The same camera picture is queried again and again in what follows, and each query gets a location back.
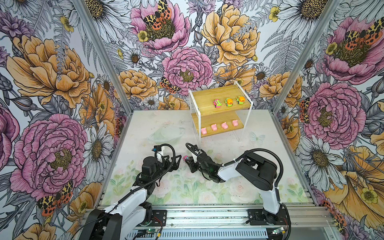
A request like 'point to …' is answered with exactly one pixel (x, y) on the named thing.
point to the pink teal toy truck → (186, 157)
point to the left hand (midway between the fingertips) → (175, 160)
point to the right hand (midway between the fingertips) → (187, 163)
